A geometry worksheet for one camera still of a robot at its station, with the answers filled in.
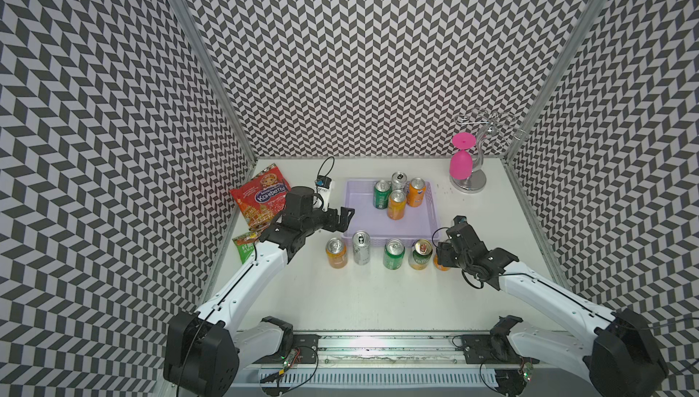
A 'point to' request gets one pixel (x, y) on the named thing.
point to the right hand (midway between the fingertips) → (447, 254)
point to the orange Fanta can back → (417, 192)
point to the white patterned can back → (399, 180)
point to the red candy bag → (262, 197)
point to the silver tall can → (361, 247)
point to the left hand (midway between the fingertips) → (339, 209)
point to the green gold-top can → (420, 254)
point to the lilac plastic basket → (419, 223)
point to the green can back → (381, 191)
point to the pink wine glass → (461, 163)
